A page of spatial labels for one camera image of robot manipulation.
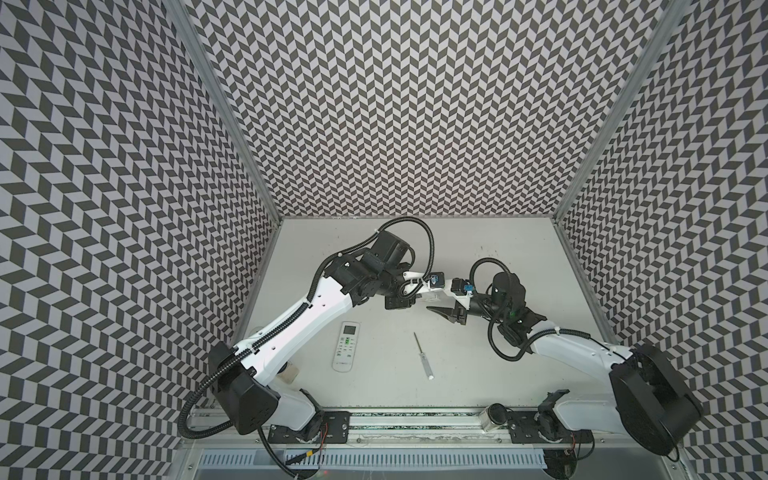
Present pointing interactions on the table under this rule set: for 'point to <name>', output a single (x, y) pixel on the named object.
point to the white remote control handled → (435, 297)
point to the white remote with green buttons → (345, 349)
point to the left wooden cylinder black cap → (282, 369)
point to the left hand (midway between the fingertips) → (413, 288)
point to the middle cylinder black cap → (497, 413)
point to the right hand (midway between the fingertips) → (431, 301)
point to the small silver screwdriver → (424, 361)
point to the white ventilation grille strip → (373, 460)
